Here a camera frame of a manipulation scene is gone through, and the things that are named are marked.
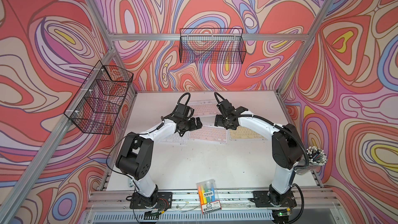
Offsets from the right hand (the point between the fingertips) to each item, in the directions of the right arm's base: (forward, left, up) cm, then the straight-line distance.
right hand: (222, 127), depth 92 cm
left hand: (0, +15, +2) cm, 15 cm away
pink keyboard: (+19, +10, -4) cm, 22 cm away
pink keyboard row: (-1, +6, -5) cm, 8 cm away
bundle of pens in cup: (-22, -42, +7) cm, 48 cm away
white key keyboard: (-4, +29, -5) cm, 29 cm away
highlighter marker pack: (-35, +11, -6) cm, 37 cm away
